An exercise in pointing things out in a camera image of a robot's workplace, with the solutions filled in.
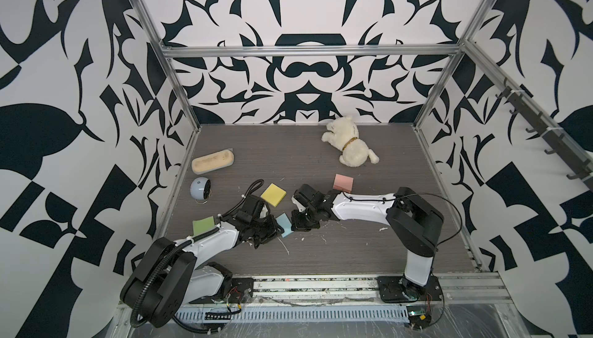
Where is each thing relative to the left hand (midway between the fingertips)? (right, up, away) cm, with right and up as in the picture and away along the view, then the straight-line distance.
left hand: (282, 226), depth 86 cm
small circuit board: (+42, -22, -15) cm, 50 cm away
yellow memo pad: (-4, +10, +9) cm, 14 cm away
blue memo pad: (+1, +2, -1) cm, 3 cm away
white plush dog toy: (+26, +35, +18) cm, 47 cm away
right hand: (+2, +1, -1) cm, 2 cm away
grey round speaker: (-31, +14, +2) cm, 34 cm away
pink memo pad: (+25, +14, +14) cm, 32 cm away
